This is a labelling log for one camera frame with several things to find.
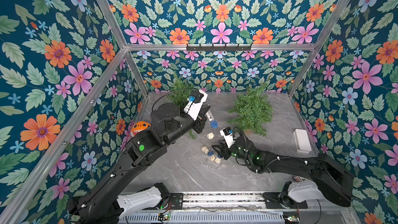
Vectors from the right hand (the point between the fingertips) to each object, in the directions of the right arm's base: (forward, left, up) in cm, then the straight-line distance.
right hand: (218, 140), depth 80 cm
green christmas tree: (+10, -17, +12) cm, 24 cm away
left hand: (-3, +3, +31) cm, 31 cm away
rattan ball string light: (0, +8, -12) cm, 14 cm away
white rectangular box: (+6, -49, -10) cm, 50 cm away
